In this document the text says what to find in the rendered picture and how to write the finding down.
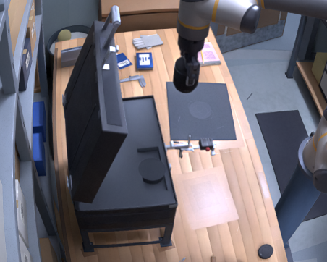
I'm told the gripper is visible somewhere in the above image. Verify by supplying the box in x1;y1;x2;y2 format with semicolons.
178;35;205;87

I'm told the black camera lens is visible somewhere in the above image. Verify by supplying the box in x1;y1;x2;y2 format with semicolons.
172;56;200;94

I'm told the black bench mat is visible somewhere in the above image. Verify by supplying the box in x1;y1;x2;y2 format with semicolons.
166;80;237;141

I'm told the black catch with red button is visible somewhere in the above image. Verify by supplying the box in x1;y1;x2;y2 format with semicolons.
198;137;214;153

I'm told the grey latch lever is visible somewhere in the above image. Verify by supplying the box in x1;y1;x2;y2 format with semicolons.
164;134;218;159

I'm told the black hard case body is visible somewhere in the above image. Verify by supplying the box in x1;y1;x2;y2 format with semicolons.
74;95;179;233

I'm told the black round cap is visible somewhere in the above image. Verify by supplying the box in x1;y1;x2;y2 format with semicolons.
137;157;166;185

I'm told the black case lid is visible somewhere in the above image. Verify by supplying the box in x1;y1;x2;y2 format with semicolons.
62;20;129;204

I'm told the black floor mat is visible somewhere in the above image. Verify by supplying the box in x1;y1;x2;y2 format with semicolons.
255;109;327;222

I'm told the black case stand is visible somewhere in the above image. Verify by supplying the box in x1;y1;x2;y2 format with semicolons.
80;225;174;253

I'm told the pink notebook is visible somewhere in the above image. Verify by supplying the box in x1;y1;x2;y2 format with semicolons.
197;41;222;67

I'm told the blue box with white print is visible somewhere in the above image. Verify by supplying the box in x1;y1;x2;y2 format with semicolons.
135;51;154;71

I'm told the grey work glove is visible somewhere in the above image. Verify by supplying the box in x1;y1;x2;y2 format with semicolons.
132;33;165;51

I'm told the grey caliper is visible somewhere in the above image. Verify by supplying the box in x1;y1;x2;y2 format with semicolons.
119;74;148;88

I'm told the blue card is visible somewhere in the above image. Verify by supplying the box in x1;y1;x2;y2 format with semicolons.
115;52;133;70

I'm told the wooden crate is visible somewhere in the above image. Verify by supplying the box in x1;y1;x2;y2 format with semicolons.
98;0;181;34

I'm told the grey cabinet with drawers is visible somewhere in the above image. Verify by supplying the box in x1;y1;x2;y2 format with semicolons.
285;12;327;119

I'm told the grey metal box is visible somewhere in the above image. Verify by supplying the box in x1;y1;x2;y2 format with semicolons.
60;46;84;68

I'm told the yellow ball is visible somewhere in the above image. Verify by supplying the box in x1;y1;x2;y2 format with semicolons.
56;29;72;42

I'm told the black round bin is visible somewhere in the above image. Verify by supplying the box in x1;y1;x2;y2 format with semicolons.
45;25;93;56

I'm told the dark blue labelled box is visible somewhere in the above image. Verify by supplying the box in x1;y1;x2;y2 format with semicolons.
18;38;34;93

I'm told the cardboard box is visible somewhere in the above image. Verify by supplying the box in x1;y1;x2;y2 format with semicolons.
7;0;38;56

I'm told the black round disc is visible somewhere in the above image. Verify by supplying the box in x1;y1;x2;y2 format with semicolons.
257;243;274;259

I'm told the grey shelf unit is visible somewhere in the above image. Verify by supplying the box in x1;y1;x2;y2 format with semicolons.
0;0;69;262

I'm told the grey lid handle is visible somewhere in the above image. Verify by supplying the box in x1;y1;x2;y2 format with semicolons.
101;5;122;38

